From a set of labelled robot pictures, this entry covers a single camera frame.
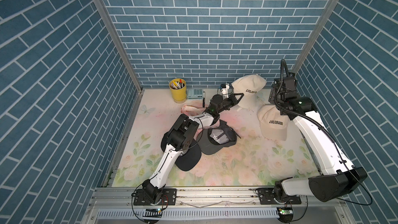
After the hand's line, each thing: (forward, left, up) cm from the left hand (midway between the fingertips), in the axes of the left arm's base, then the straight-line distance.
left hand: (248, 97), depth 88 cm
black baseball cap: (-28, +32, -21) cm, 48 cm away
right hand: (-9, -13, +11) cm, 19 cm away
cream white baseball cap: (+6, -1, +4) cm, 7 cm away
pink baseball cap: (+3, +34, -18) cm, 39 cm away
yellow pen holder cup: (+19, +44, -11) cm, 49 cm away
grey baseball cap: (-16, +22, -21) cm, 35 cm away
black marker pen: (+15, +26, -20) cm, 36 cm away
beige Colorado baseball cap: (-8, -18, -16) cm, 26 cm away
